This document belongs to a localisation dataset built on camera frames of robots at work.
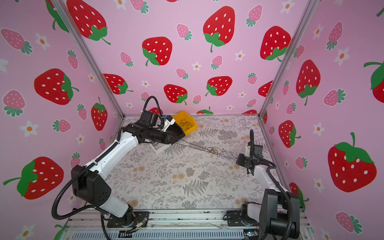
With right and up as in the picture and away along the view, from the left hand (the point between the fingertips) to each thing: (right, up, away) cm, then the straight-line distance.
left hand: (178, 139), depth 78 cm
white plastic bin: (-16, -7, +20) cm, 27 cm away
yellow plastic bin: (-1, +16, +37) cm, 40 cm away
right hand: (+37, -12, +11) cm, 41 cm away
